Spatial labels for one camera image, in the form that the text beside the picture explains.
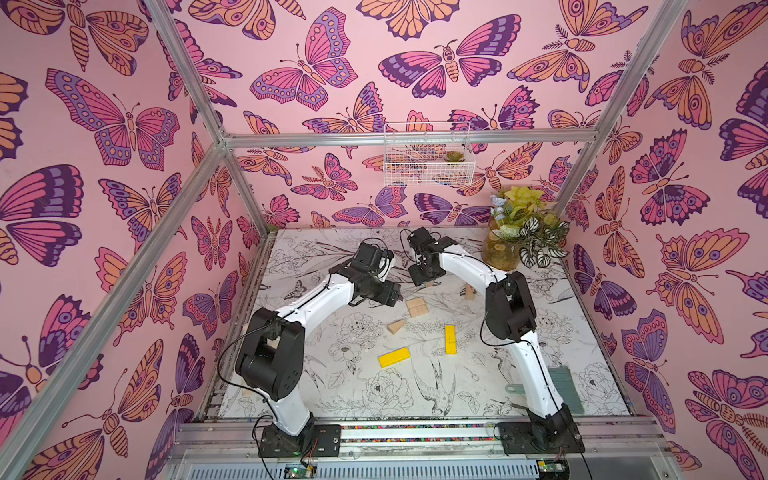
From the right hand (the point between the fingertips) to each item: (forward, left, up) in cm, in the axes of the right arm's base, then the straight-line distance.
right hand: (425, 272), depth 104 cm
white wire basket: (+31, -1, +22) cm, 38 cm away
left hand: (-12, +11, +7) cm, 18 cm away
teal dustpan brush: (-36, -36, -2) cm, 51 cm away
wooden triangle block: (-20, +11, -1) cm, 23 cm away
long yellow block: (-29, +10, -3) cm, 31 cm away
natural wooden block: (-13, +3, -2) cm, 13 cm away
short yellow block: (-24, -7, -2) cm, 25 cm away
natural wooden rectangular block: (-9, +3, -3) cm, 10 cm away
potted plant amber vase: (+1, -27, +21) cm, 34 cm away
